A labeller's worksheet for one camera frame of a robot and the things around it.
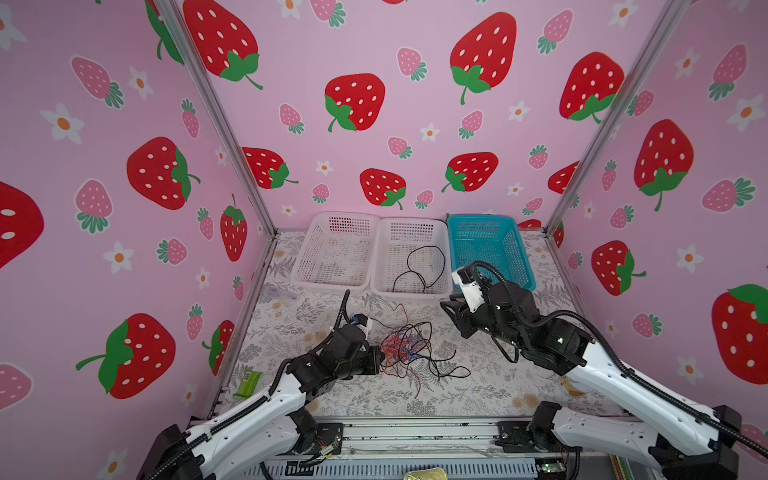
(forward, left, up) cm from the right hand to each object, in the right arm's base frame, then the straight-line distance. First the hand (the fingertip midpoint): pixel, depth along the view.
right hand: (444, 299), depth 68 cm
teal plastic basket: (+49, -21, -27) cm, 60 cm away
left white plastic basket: (+35, +40, -26) cm, 59 cm away
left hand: (-8, +13, -18) cm, 23 cm away
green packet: (-17, +53, -27) cm, 62 cm away
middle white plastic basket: (+33, +10, -25) cm, 43 cm away
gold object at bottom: (-32, +1, -23) cm, 39 cm away
